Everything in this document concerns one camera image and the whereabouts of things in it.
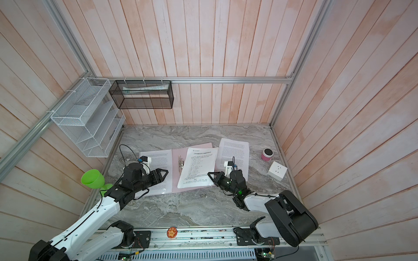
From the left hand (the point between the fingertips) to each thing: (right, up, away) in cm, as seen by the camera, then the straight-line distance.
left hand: (164, 176), depth 81 cm
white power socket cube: (+63, 0, +12) cm, 64 cm away
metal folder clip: (+6, +4, +17) cm, 18 cm away
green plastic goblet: (-33, 0, -5) cm, 33 cm away
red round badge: (+5, -26, -5) cm, 27 cm away
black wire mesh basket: (-20, +49, +23) cm, 58 cm away
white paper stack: (+36, +12, +27) cm, 47 cm away
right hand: (+22, +1, +3) cm, 22 cm away
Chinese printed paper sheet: (+17, +5, +14) cm, 23 cm away
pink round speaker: (+59, +10, +17) cm, 62 cm away
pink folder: (+6, +11, +24) cm, 27 cm away
